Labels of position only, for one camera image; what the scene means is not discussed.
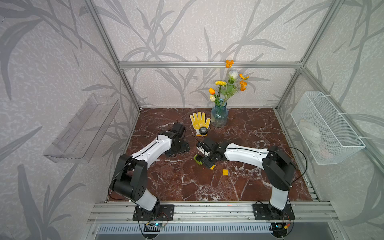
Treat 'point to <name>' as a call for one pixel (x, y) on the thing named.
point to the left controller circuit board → (156, 225)
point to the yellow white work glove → (199, 122)
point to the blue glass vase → (219, 114)
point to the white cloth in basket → (312, 132)
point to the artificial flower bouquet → (225, 91)
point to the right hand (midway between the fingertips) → (207, 158)
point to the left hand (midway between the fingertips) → (182, 150)
